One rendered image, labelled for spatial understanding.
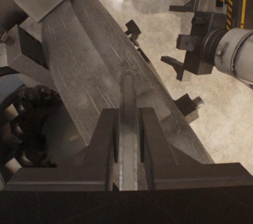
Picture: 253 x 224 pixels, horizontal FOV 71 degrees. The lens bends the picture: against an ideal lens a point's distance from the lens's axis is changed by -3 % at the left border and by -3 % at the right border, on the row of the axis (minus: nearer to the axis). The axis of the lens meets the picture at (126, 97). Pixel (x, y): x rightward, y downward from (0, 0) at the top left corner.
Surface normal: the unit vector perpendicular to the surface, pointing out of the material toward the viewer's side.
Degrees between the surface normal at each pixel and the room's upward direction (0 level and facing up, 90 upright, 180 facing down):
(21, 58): 40
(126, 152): 4
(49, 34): 51
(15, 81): 0
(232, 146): 0
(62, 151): 31
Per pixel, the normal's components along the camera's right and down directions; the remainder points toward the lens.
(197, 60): -0.90, 0.11
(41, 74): 0.42, 0.74
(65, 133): -0.42, -0.25
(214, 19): 0.44, 0.43
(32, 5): 0.27, 0.60
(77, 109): -0.65, 0.23
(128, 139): 0.00, 0.28
